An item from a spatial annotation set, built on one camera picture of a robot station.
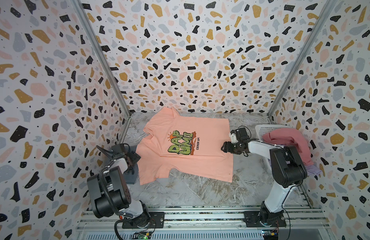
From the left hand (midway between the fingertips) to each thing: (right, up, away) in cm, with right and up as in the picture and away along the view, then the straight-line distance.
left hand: (133, 158), depth 91 cm
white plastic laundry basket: (+85, +17, +12) cm, 87 cm away
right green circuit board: (+74, -33, -20) cm, 83 cm away
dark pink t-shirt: (+92, +13, -4) cm, 93 cm away
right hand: (+57, +7, +7) cm, 58 cm away
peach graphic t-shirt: (+31, +5, +10) cm, 33 cm away
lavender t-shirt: (+102, -4, -11) cm, 102 cm away
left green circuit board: (+13, -32, -21) cm, 41 cm away
